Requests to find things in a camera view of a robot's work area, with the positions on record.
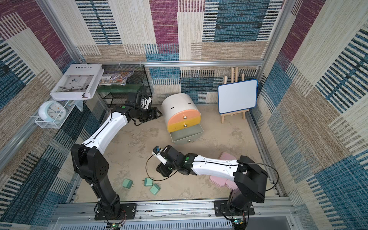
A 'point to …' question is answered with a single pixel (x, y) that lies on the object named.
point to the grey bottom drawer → (187, 135)
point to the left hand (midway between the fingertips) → (158, 114)
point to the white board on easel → (236, 97)
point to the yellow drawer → (184, 124)
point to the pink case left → (220, 181)
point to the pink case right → (231, 184)
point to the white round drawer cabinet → (175, 102)
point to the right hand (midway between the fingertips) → (160, 163)
